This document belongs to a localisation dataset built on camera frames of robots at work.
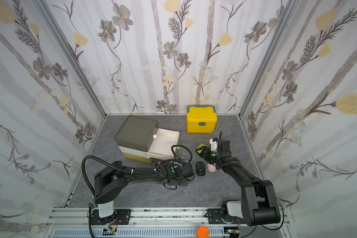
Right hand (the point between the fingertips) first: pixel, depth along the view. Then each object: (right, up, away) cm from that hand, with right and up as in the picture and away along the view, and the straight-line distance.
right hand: (199, 151), depth 86 cm
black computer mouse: (+1, -11, +2) cm, 11 cm away
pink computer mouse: (+8, -11, +4) cm, 14 cm away
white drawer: (-23, +5, +9) cm, 25 cm away
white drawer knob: (-27, +9, -1) cm, 28 cm away
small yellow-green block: (+2, +1, +15) cm, 15 cm away
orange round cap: (-2, -30, -25) cm, 39 cm away
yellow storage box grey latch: (+2, +20, +13) cm, 24 cm away
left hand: (-8, -17, -2) cm, 19 cm away
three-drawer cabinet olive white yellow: (-37, +8, -6) cm, 38 cm away
